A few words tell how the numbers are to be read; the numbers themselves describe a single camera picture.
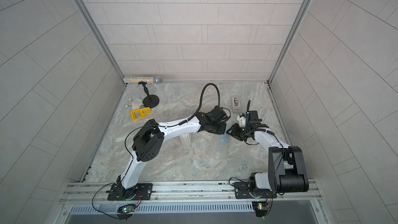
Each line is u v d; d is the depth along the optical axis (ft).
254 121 2.30
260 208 2.23
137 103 3.30
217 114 2.25
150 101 3.37
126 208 2.12
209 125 2.14
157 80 2.85
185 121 1.93
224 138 2.71
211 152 2.54
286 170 1.37
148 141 1.69
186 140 2.57
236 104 3.26
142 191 2.32
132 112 3.23
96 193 2.32
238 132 2.54
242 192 2.32
